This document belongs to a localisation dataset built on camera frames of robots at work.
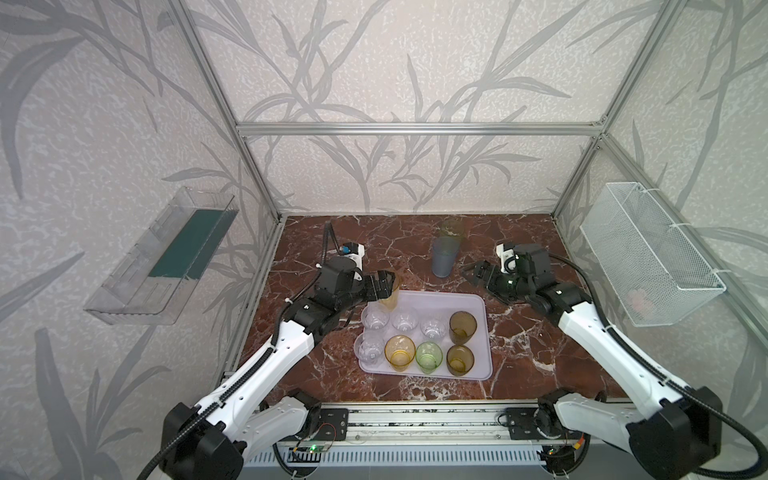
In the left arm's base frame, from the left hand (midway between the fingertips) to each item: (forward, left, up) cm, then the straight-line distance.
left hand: (387, 270), depth 77 cm
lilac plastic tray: (+4, -12, -26) cm, 29 cm away
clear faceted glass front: (-13, +5, -22) cm, 26 cm away
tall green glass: (+36, -24, -24) cm, 50 cm away
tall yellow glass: (-1, 0, -17) cm, 17 cm away
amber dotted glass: (-8, -22, -19) cm, 30 cm away
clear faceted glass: (-4, -5, -21) cm, 22 cm away
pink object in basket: (-6, -63, -2) cm, 64 cm away
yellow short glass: (-14, -3, -21) cm, 26 cm away
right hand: (+1, -22, -1) cm, 22 cm away
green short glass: (-16, -12, -20) cm, 28 cm away
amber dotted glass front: (-16, -21, -20) cm, 33 cm away
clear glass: (-7, -14, -20) cm, 25 cm away
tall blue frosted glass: (+18, -18, -17) cm, 31 cm away
